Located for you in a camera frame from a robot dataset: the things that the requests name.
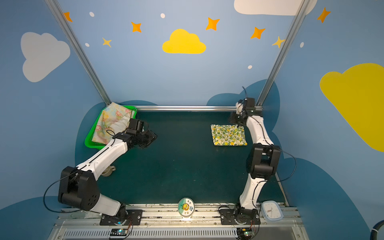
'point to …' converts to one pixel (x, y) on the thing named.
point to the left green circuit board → (119, 232)
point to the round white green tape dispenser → (186, 207)
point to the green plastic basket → (89, 142)
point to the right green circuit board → (244, 233)
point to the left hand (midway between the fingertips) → (158, 137)
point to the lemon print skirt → (228, 135)
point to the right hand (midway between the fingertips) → (232, 117)
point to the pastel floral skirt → (114, 120)
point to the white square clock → (271, 210)
